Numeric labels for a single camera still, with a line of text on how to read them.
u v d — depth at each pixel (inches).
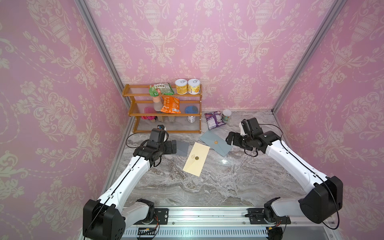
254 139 23.3
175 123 44.8
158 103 37.9
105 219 15.0
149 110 41.5
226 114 43.3
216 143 40.3
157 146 23.7
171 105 39.1
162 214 29.4
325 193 15.5
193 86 34.3
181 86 34.4
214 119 43.8
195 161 37.2
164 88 35.2
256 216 28.7
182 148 39.8
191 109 42.0
